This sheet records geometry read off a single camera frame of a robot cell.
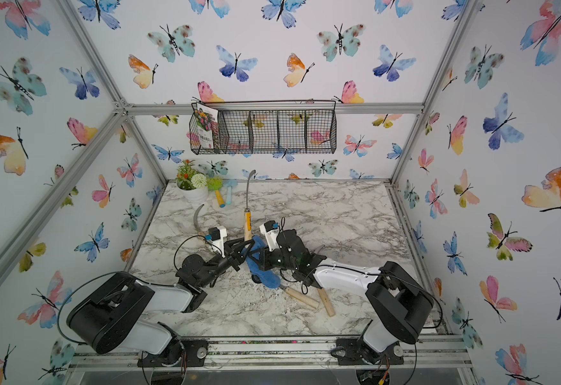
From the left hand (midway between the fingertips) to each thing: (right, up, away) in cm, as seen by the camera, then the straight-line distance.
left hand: (252, 239), depth 79 cm
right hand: (-1, -4, 0) cm, 4 cm away
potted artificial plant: (-29, +19, +23) cm, 42 cm away
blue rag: (+5, -12, -3) cm, 13 cm away
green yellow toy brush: (-24, +21, +39) cm, 51 cm away
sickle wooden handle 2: (-1, +9, -4) cm, 10 cm away
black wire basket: (+9, +42, +17) cm, 46 cm away
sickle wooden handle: (-29, +3, +26) cm, 39 cm away
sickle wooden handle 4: (+25, -22, +4) cm, 33 cm away
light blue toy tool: (-18, +22, +40) cm, 49 cm away
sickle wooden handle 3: (+17, -21, +6) cm, 27 cm away
